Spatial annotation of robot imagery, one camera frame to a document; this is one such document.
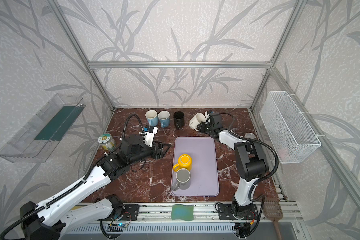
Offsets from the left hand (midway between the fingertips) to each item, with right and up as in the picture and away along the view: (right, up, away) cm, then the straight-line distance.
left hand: (168, 141), depth 71 cm
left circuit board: (-25, -42, +1) cm, 49 cm away
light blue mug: (-17, +13, +34) cm, 40 cm away
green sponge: (+6, -36, +2) cm, 36 cm away
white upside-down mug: (+14, +10, +23) cm, 29 cm away
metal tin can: (+50, 0, +27) cm, 57 cm away
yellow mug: (+7, -13, +10) cm, 18 cm away
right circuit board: (+36, -45, +2) cm, 57 cm away
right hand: (+16, +9, +26) cm, 32 cm away
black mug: (+3, +10, +32) cm, 34 cm away
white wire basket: (+52, +2, -11) cm, 54 cm away
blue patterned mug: (-8, +13, +33) cm, 37 cm away
